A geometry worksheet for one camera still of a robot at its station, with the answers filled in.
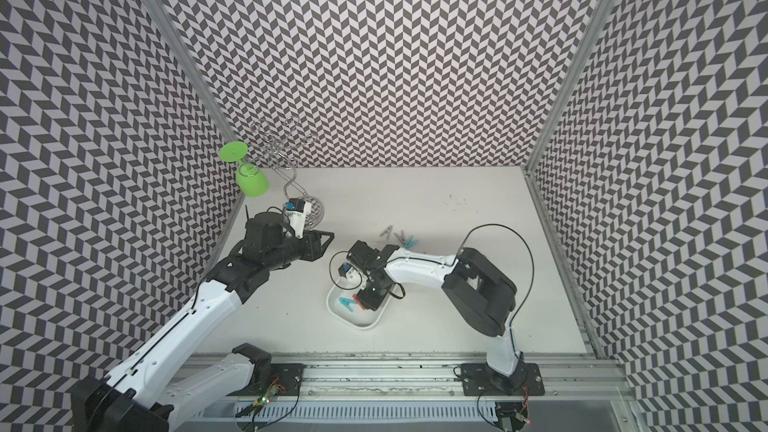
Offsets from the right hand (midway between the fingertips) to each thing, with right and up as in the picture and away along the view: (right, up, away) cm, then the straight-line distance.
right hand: (371, 305), depth 85 cm
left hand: (-11, +20, -8) cm, 25 cm away
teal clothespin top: (+12, +16, +14) cm, 24 cm away
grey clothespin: (+4, +19, +14) cm, 24 cm away
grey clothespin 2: (+8, +17, +14) cm, 24 cm away
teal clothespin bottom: (-7, +1, 0) cm, 7 cm away
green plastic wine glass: (-34, +37, -3) cm, 50 cm away
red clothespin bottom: (-2, +4, -8) cm, 9 cm away
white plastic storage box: (-9, 0, 0) cm, 9 cm away
